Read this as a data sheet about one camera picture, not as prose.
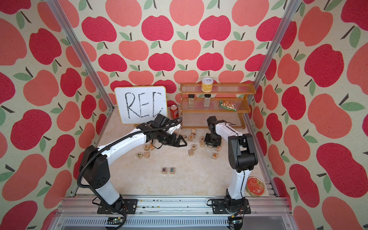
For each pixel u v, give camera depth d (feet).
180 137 2.40
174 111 3.47
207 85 2.85
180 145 2.40
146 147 3.11
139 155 2.98
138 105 3.23
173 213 2.41
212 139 2.72
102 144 1.62
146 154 3.07
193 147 3.11
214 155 2.98
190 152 3.11
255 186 2.55
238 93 3.77
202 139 3.23
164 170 2.76
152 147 3.14
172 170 2.79
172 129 2.46
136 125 3.41
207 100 3.14
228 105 3.11
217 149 3.06
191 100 3.14
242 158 1.71
